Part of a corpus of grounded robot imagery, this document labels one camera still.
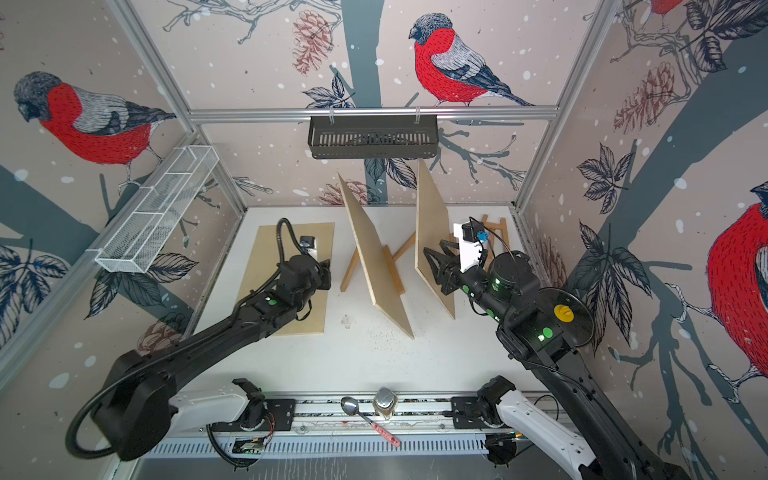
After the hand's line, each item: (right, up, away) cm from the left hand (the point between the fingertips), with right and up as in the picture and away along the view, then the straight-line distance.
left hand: (329, 255), depth 83 cm
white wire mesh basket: (-45, +3, -12) cm, 47 cm away
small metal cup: (+16, -32, -17) cm, 40 cm away
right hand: (+27, +5, -21) cm, 35 cm away
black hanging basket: (+11, +42, +24) cm, 49 cm away
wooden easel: (+18, -3, +17) cm, 25 cm away
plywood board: (-30, -4, +26) cm, 40 cm away
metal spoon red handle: (+7, -38, -8) cm, 40 cm away
